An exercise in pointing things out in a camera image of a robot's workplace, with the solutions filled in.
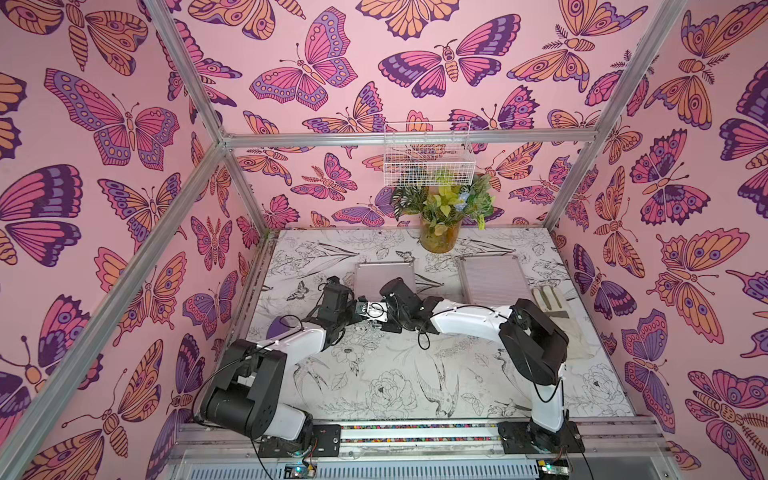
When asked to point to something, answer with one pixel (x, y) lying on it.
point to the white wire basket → (431, 164)
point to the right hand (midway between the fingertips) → (383, 305)
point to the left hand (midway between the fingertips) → (360, 305)
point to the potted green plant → (442, 209)
